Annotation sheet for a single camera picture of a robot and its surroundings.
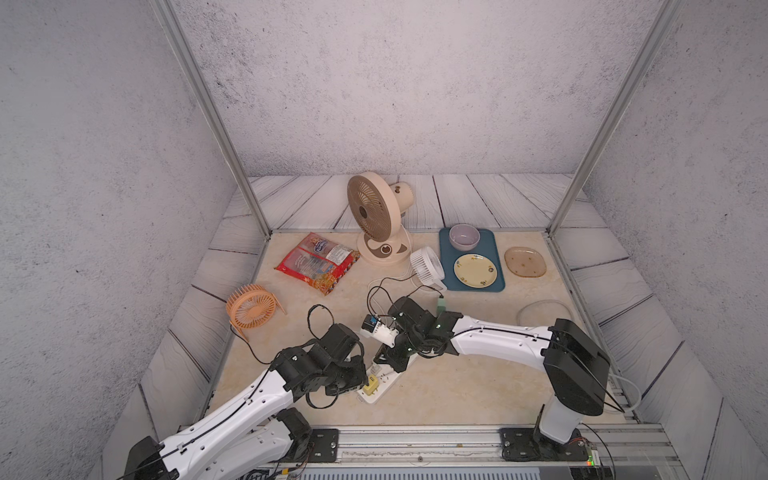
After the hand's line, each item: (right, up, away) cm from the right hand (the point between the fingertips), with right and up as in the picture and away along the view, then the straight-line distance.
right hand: (377, 361), depth 78 cm
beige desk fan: (-1, +42, +15) cm, 45 cm away
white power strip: (+2, -6, +3) cm, 7 cm away
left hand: (-1, -4, -4) cm, 6 cm away
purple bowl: (+31, +34, +38) cm, 59 cm away
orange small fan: (-37, +12, +10) cm, 40 cm away
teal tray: (+40, +30, +37) cm, 62 cm away
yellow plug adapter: (-2, -6, -1) cm, 6 cm away
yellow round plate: (+33, +21, +31) cm, 50 cm away
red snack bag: (-22, +24, +29) cm, 44 cm away
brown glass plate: (+53, +24, +34) cm, 67 cm away
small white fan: (+15, +23, +18) cm, 33 cm away
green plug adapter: (+19, +10, +18) cm, 28 cm away
